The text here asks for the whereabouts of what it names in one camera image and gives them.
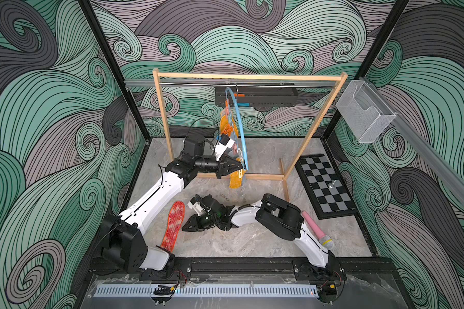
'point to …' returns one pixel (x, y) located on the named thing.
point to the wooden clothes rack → (285, 177)
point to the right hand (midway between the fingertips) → (184, 229)
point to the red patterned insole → (174, 226)
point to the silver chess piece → (332, 185)
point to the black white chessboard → (324, 189)
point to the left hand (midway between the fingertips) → (240, 163)
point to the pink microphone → (325, 241)
